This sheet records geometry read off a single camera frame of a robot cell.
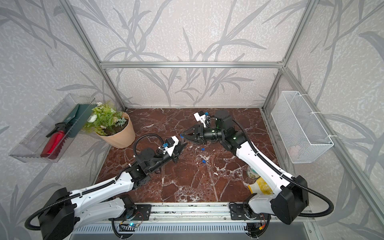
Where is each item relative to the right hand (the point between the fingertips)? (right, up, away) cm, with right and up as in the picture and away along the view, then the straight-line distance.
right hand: (183, 137), depth 64 cm
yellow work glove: (+42, -30, +17) cm, 55 cm away
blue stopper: (+9, -11, +33) cm, 36 cm away
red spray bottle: (-51, -1, -4) cm, 51 cm away
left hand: (+1, -3, +7) cm, 7 cm away
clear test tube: (0, 0, 0) cm, 0 cm away
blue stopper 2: (+9, -18, +27) cm, 34 cm away
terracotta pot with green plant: (-46, +3, +28) cm, 54 cm away
